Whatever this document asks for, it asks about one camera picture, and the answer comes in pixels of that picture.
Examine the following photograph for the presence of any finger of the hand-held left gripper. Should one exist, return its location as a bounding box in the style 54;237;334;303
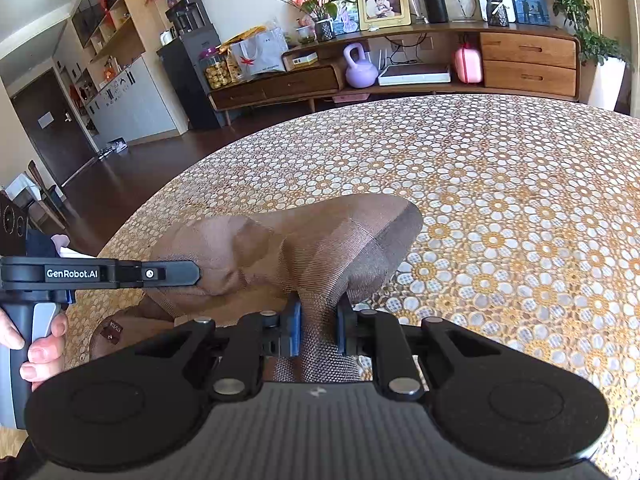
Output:
115;260;201;290

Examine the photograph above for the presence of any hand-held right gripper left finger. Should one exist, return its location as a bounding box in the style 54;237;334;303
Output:
136;301;304;402

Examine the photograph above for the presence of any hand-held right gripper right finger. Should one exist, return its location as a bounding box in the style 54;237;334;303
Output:
335;301;507;403

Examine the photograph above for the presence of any grey brown sweater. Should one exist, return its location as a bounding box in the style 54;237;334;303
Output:
90;194;425;383

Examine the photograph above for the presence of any person's left hand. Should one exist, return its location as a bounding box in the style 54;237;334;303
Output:
0;306;69;393

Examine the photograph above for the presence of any wooden chair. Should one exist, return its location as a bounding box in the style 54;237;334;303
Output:
27;160;68;231

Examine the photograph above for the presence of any small framed picture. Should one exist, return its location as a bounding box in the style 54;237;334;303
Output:
97;137;131;161

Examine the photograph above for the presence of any brown door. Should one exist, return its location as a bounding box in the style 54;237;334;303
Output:
10;67;98;188

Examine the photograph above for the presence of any jar of gold chocolates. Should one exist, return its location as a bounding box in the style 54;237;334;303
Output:
200;46;232;90

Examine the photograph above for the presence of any white shopping bag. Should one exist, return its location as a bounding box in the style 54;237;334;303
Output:
228;35;288;81

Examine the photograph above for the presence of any yellow gift bag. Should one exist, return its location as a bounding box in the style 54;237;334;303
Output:
220;25;268;46

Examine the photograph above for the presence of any purple kettlebell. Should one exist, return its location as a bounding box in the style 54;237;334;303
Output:
342;42;379;89

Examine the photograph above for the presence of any black tea machine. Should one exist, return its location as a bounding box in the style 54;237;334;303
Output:
165;0;208;37

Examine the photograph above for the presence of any white flat set-top box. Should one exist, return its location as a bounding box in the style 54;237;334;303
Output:
377;62;452;87

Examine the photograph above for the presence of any pink flower potted plant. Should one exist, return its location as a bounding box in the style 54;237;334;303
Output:
270;0;356;42

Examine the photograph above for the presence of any small pink suitcase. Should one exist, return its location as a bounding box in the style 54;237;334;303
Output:
454;42;484;84

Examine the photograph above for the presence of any small portrait photo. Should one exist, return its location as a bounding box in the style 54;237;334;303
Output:
334;0;361;35

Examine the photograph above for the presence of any wooden television cabinet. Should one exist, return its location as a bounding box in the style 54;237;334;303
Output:
207;21;582;112

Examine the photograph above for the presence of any black cylinder speaker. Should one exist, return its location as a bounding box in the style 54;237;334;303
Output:
421;0;449;24

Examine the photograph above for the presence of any blue framed picture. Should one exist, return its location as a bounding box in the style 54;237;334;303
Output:
510;0;551;27

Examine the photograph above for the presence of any potted green tree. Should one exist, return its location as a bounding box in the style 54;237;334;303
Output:
532;0;633;111

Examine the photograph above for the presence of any white wooden wall cabinet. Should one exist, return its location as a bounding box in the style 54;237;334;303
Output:
52;0;188;151

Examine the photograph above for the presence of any yellow photo frame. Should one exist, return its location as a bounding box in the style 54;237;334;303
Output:
357;0;412;31

